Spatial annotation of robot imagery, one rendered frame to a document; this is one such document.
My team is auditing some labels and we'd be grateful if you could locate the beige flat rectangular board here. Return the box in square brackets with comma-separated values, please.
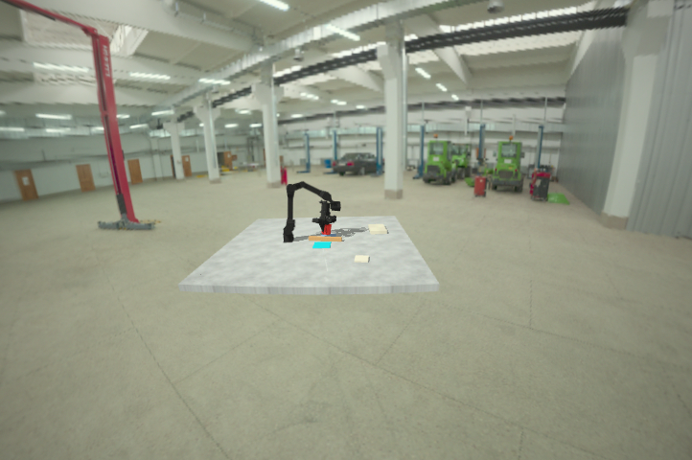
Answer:
[368, 224, 387, 235]

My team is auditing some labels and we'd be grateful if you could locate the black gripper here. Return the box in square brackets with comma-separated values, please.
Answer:
[312, 210, 331, 232]

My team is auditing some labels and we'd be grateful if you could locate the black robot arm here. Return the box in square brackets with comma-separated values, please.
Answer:
[283, 181, 341, 242]

